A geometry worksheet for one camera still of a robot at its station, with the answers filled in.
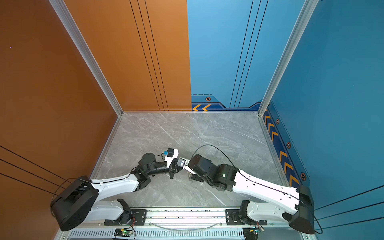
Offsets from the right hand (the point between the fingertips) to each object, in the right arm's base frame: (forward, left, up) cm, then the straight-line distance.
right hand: (193, 162), depth 73 cm
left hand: (0, +2, 0) cm, 2 cm away
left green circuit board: (-26, +34, -19) cm, 47 cm away
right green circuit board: (-26, -28, -21) cm, 44 cm away
